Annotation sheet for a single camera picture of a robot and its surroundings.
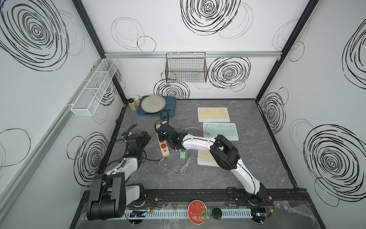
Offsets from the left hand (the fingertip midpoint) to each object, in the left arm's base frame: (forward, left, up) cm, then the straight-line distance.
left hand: (142, 136), depth 90 cm
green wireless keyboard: (+11, -59, -6) cm, 60 cm away
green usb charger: (-11, -27, -4) cm, 29 cm away
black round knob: (-39, -42, +4) cm, 58 cm away
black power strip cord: (-12, -4, -7) cm, 15 cm away
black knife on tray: (+25, -6, -6) cm, 27 cm away
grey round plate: (+34, 0, -5) cm, 35 cm away
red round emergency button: (-39, -34, -3) cm, 52 cm away
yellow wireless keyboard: (+25, -47, -6) cm, 53 cm away
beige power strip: (-4, -13, -4) cm, 14 cm away
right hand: (+4, -10, +1) cm, 11 cm away
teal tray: (+34, -14, -6) cm, 37 cm away
